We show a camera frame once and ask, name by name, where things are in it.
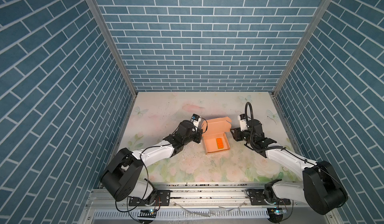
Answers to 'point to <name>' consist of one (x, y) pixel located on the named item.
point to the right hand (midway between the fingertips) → (232, 127)
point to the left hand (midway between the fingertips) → (203, 130)
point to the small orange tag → (219, 143)
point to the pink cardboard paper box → (213, 130)
